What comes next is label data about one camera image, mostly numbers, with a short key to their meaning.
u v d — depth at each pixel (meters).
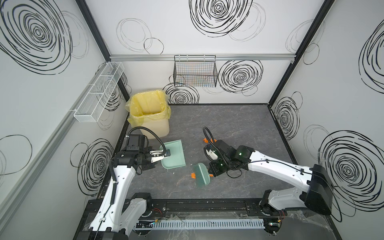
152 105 0.99
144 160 0.62
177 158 0.81
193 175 0.84
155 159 0.65
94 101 0.75
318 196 0.39
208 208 0.75
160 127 0.98
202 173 0.79
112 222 0.38
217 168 0.66
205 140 0.60
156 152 0.65
